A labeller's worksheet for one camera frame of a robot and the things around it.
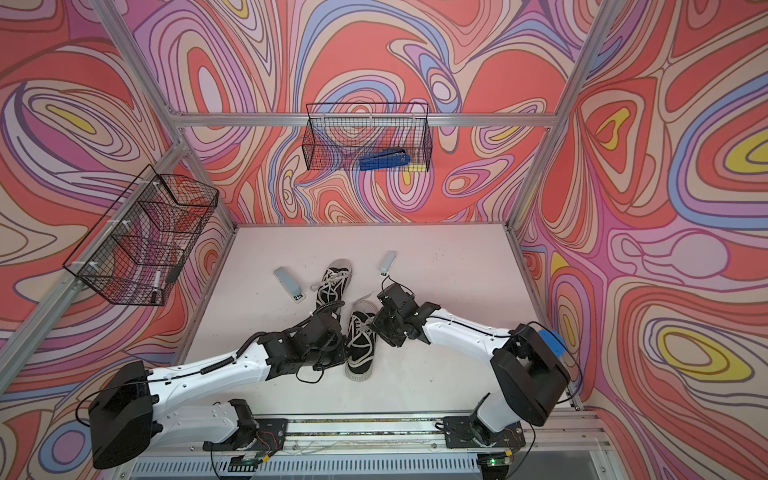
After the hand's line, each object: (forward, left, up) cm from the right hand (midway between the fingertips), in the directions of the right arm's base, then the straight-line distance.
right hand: (373, 337), depth 84 cm
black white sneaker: (+19, +13, +1) cm, 23 cm away
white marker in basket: (+1, +46, +28) cm, 53 cm away
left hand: (-6, +4, +2) cm, 7 cm away
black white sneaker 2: (-2, +4, +1) cm, 4 cm away
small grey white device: (+30, -5, -4) cm, 31 cm away
